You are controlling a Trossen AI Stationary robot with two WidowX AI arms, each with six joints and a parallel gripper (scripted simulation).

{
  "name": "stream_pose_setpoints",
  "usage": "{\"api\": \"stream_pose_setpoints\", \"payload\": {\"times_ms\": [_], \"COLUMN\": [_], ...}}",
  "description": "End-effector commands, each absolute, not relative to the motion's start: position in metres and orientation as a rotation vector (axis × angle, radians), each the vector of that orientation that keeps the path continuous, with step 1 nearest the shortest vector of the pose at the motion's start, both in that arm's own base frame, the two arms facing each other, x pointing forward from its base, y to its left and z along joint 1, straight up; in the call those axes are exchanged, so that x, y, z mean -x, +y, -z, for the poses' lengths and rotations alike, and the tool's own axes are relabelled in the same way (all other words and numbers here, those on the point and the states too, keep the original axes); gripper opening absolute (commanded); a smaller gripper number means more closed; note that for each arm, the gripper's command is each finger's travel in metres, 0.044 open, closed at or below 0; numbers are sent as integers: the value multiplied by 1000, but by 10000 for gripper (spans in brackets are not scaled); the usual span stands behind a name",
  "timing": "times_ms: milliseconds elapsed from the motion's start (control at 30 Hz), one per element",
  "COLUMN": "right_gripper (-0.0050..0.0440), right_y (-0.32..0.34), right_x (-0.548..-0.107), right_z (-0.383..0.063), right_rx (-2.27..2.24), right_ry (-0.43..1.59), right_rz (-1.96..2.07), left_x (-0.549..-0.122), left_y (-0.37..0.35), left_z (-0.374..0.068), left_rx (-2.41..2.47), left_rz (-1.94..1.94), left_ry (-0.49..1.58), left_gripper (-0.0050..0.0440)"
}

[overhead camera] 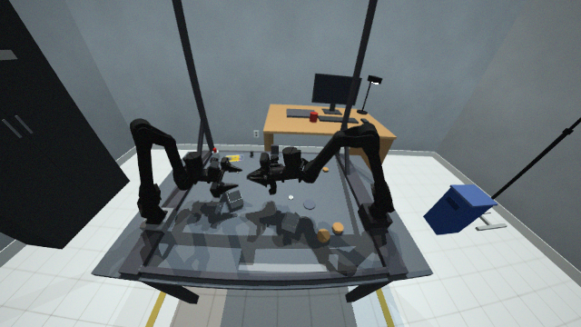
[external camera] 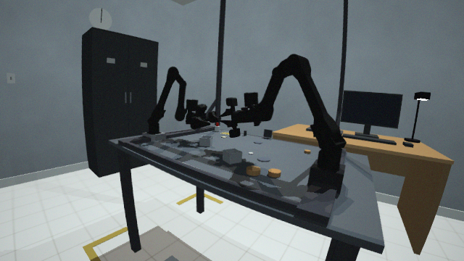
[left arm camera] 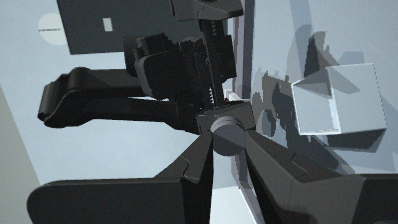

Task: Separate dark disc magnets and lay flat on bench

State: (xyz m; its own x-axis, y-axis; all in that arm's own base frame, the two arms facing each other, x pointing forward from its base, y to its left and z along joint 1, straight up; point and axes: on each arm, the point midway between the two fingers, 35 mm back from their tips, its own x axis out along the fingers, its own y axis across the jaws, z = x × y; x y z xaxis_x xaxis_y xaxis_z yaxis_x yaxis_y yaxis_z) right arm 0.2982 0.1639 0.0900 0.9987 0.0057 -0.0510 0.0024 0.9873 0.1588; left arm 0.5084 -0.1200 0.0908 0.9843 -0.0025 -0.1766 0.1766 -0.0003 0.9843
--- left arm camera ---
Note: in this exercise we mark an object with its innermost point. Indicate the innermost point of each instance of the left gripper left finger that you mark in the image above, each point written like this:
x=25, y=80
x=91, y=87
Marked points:
x=154, y=200

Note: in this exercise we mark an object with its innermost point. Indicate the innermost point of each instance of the dark grey disc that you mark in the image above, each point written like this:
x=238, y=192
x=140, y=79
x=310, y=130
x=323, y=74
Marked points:
x=228, y=138
x=226, y=118

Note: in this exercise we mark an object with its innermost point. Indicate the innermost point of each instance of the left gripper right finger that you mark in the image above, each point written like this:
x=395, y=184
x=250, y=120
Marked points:
x=292, y=189

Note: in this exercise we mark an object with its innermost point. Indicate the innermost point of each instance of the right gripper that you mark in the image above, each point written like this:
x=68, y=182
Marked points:
x=201, y=54

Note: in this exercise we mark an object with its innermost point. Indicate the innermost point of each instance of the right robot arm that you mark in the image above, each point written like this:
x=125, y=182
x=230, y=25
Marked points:
x=107, y=93

